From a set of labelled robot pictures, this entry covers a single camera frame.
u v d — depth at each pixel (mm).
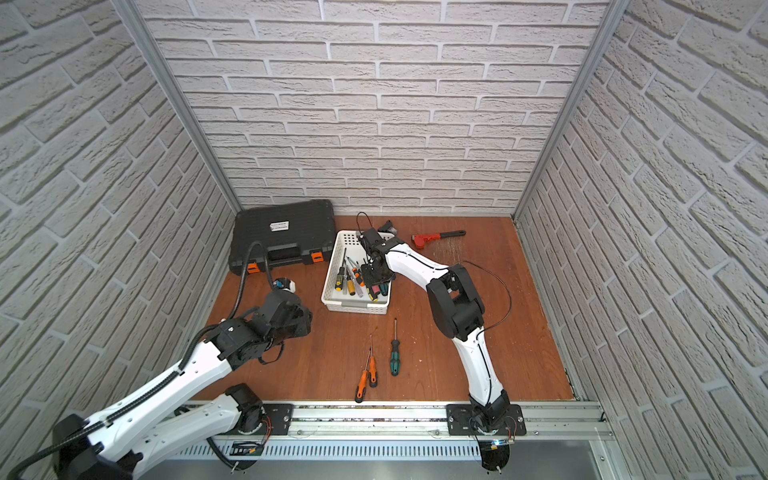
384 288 947
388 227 1139
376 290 925
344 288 972
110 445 389
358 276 999
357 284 978
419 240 1094
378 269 735
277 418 741
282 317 588
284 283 696
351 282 976
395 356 829
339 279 974
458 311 562
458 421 738
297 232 1076
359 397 758
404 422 756
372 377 792
